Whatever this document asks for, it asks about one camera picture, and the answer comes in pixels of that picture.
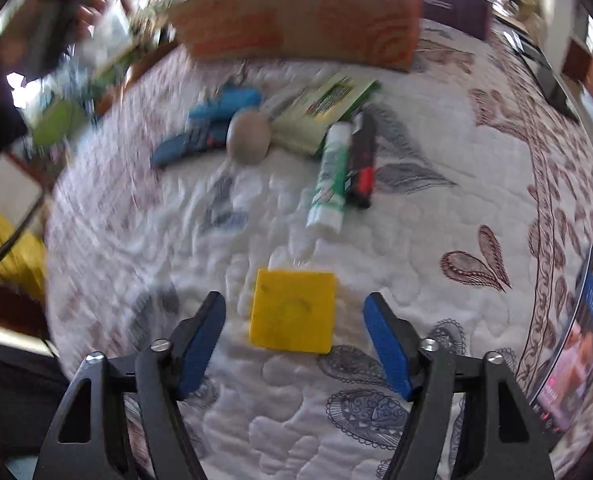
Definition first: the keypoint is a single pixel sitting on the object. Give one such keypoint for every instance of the black marker pen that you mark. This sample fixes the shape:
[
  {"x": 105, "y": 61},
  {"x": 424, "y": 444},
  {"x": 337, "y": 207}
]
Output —
[{"x": 361, "y": 160}]

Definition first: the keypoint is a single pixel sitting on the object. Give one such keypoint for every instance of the blue calculator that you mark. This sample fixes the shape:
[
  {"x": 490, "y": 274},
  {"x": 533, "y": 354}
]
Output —
[{"x": 186, "y": 142}]

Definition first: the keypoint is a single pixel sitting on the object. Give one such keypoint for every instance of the green paper packet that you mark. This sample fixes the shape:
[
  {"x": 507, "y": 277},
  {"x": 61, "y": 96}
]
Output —
[{"x": 316, "y": 110}]

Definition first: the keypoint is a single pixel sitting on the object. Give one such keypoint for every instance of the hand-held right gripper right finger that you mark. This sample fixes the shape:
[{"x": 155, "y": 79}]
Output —
[{"x": 391, "y": 350}]

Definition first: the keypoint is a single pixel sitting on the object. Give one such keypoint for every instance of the printed cardboard box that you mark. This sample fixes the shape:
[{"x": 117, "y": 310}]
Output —
[{"x": 301, "y": 20}]

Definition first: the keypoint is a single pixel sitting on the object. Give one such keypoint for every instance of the white green glue stick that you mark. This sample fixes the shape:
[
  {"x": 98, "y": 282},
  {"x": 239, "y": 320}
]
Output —
[{"x": 329, "y": 180}]

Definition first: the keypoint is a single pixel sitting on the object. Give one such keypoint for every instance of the beige grey stone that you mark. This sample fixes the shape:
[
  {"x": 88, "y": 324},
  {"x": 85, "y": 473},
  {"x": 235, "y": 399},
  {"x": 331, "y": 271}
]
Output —
[{"x": 248, "y": 136}]

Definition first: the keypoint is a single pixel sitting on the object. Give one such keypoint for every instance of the printed flyer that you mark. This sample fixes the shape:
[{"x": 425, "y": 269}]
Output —
[{"x": 576, "y": 350}]

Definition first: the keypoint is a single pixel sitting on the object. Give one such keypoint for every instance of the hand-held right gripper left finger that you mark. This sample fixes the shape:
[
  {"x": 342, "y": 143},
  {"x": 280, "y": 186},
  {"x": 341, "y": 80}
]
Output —
[{"x": 201, "y": 355}]

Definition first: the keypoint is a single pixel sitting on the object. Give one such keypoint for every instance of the yellow bag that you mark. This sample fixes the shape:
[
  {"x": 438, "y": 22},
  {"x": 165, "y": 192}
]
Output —
[{"x": 14, "y": 255}]

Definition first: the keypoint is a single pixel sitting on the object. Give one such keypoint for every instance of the green blurred object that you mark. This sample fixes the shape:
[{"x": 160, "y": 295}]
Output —
[{"x": 59, "y": 120}]

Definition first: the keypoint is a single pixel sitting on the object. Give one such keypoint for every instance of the yellow square block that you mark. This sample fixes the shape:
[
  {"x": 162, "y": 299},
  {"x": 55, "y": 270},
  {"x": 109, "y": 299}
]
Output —
[{"x": 294, "y": 310}]

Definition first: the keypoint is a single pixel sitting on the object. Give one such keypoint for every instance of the dark maroon box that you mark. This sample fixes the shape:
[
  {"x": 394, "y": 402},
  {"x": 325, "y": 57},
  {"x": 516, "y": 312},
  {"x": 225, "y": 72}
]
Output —
[{"x": 456, "y": 7}]

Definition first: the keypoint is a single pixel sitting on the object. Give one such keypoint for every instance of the black flat device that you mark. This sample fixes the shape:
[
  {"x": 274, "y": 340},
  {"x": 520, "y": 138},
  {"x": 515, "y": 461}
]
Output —
[{"x": 551, "y": 85}]

